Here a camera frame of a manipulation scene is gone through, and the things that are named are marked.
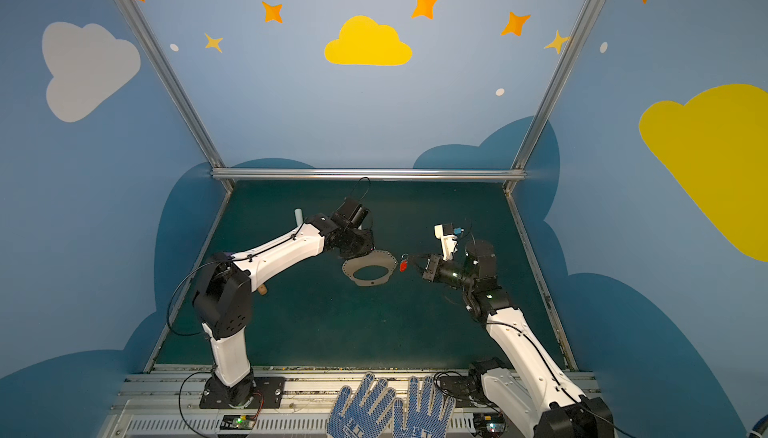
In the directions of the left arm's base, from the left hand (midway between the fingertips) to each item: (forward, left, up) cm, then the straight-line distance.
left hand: (378, 249), depth 88 cm
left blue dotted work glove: (-40, +3, -12) cm, 42 cm away
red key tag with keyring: (-9, -7, +8) cm, 14 cm away
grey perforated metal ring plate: (-4, 0, +2) cm, 4 cm away
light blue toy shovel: (+21, +31, -11) cm, 39 cm away
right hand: (-8, -9, +10) cm, 16 cm away
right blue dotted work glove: (-41, -14, -11) cm, 45 cm away
